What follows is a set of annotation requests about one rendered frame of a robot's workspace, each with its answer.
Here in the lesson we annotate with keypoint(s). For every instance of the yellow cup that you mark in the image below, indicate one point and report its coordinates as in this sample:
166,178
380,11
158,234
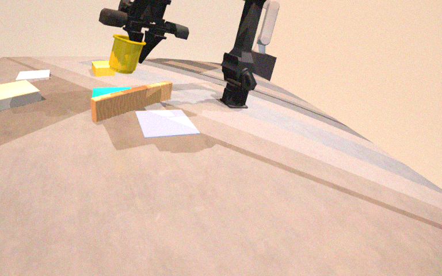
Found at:
125,54

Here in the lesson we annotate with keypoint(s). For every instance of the wooden bar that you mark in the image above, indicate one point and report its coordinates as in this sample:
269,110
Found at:
109,105

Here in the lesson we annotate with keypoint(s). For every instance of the yellow block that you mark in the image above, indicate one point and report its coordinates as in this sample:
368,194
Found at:
102,69

